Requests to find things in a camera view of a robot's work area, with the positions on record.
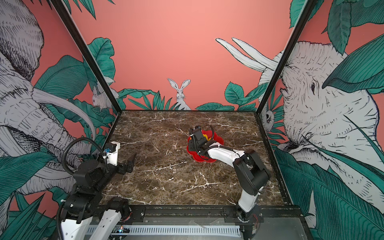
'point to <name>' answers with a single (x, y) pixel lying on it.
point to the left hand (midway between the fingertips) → (124, 149)
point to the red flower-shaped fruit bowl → (203, 159)
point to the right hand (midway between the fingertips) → (189, 141)
